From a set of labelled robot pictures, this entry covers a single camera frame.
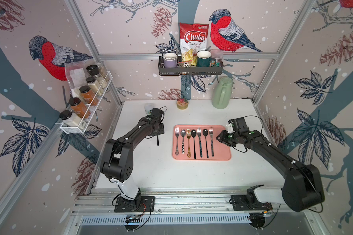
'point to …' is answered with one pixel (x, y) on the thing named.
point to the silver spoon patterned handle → (183, 132)
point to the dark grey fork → (211, 132)
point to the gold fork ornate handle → (188, 133)
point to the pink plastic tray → (222, 151)
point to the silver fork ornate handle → (177, 131)
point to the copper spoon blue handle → (158, 143)
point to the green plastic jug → (221, 93)
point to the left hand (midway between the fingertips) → (161, 127)
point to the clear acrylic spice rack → (72, 128)
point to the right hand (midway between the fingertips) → (217, 136)
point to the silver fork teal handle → (199, 130)
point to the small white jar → (148, 107)
